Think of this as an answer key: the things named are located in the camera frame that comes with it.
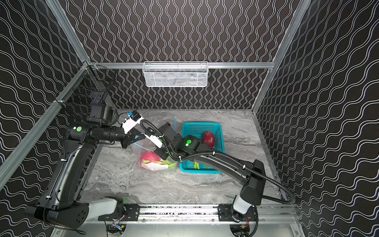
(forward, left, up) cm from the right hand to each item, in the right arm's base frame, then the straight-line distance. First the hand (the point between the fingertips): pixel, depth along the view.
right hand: (158, 143), depth 71 cm
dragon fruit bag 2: (-7, +3, -7) cm, 10 cm away
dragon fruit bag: (-4, +5, -6) cm, 9 cm away
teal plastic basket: (+25, -20, -21) cm, 39 cm away
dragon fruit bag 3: (-1, -19, -21) cm, 28 cm away
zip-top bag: (+34, -3, -23) cm, 41 cm away
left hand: (-1, +4, +8) cm, 9 cm away
